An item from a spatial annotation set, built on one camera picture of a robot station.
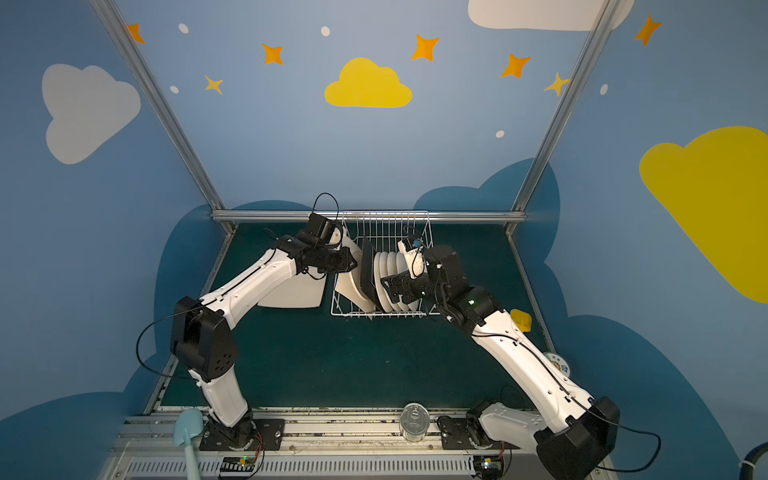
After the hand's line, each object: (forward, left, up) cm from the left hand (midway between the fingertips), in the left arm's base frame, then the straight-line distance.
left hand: (353, 261), depth 88 cm
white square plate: (-7, +1, -1) cm, 7 cm away
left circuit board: (-48, +26, -21) cm, 59 cm away
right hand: (-10, -13, +10) cm, 19 cm away
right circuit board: (-48, -37, -21) cm, 64 cm away
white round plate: (-7, -8, -1) cm, 10 cm away
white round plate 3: (-7, -19, -14) cm, 25 cm away
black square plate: (-3, -4, -2) cm, 6 cm away
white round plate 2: (-4, -9, -1) cm, 10 cm away
